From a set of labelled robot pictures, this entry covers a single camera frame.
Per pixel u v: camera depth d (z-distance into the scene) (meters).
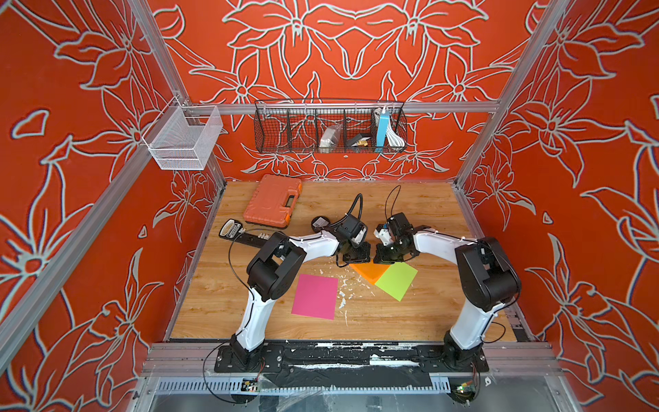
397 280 0.91
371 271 0.92
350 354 0.75
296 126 1.01
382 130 0.88
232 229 1.01
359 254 0.83
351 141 0.89
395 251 0.81
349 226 0.78
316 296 0.86
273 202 1.08
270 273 0.52
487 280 0.48
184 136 0.93
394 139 0.91
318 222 1.03
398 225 0.79
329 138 0.91
